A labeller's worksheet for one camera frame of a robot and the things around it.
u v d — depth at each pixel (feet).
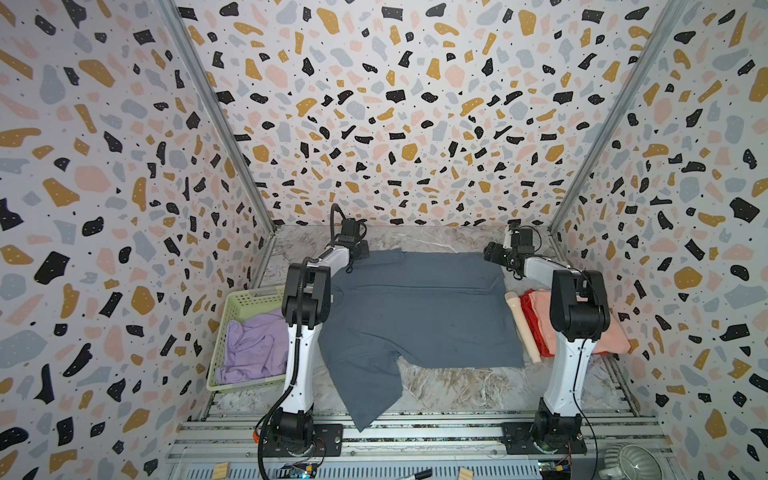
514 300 3.19
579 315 1.91
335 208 3.97
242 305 3.14
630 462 2.34
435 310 3.36
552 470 2.35
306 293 2.14
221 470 2.26
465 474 2.26
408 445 2.41
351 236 3.02
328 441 2.41
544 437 2.21
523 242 2.81
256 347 2.87
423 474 2.29
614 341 2.88
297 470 2.30
